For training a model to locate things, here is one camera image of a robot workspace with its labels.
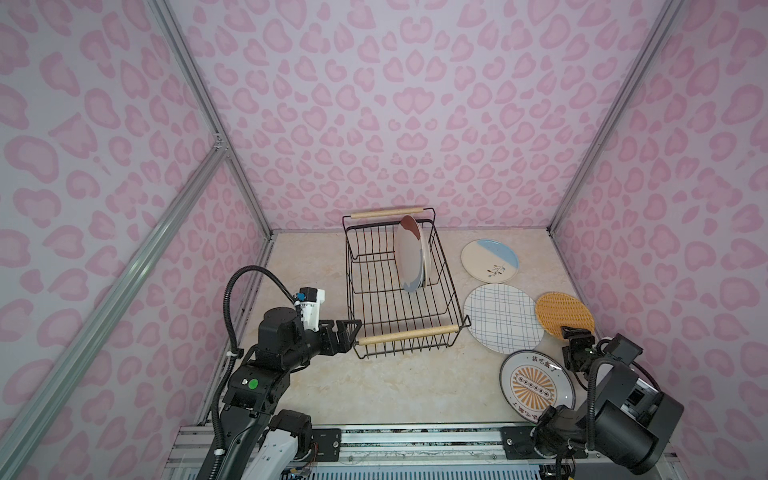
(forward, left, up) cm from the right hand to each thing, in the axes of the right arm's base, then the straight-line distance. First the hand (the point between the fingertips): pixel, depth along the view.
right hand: (565, 330), depth 87 cm
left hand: (-7, +60, +19) cm, 63 cm away
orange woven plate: (+9, -2, -5) cm, 11 cm away
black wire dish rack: (+15, +49, -3) cm, 51 cm away
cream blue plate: (+30, +16, -5) cm, 34 cm away
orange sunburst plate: (-13, +12, -4) cm, 18 cm away
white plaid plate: (+6, +15, -5) cm, 17 cm away
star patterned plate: (+23, +41, +13) cm, 48 cm away
